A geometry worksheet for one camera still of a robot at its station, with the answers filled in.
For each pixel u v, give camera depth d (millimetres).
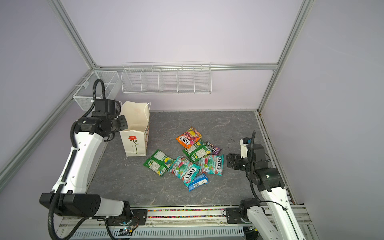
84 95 774
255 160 519
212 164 887
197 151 938
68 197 385
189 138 1013
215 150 962
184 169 866
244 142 651
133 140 771
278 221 418
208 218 740
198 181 845
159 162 891
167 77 1002
